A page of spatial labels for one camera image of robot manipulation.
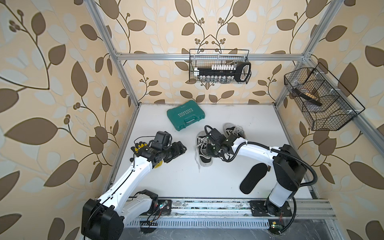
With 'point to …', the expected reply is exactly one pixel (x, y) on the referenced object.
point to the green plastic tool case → (186, 114)
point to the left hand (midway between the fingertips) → (180, 149)
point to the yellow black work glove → (140, 149)
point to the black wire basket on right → (328, 105)
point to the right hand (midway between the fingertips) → (207, 153)
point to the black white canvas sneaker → (201, 141)
